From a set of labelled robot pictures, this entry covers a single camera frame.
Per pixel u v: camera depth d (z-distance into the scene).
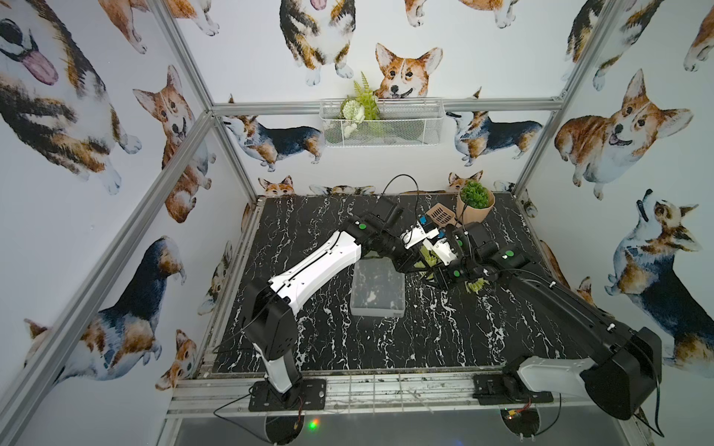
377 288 0.93
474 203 1.02
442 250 0.70
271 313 0.43
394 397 0.74
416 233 0.66
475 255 0.60
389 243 0.65
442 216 1.14
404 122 0.93
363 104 0.82
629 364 0.38
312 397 0.73
